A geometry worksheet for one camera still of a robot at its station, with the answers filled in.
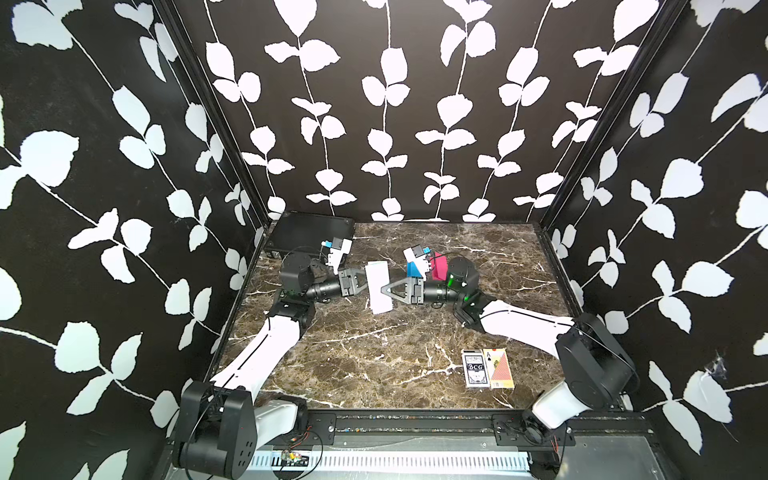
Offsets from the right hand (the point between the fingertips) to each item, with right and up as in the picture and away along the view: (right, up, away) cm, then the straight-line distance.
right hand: (384, 292), depth 70 cm
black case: (-33, +18, +52) cm, 64 cm away
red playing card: (+32, -24, +14) cm, 42 cm away
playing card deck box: (+25, -24, +13) cm, 37 cm away
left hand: (-1, +4, +1) cm, 4 cm away
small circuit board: (-22, -40, 0) cm, 46 cm away
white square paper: (-2, +5, -1) cm, 5 cm away
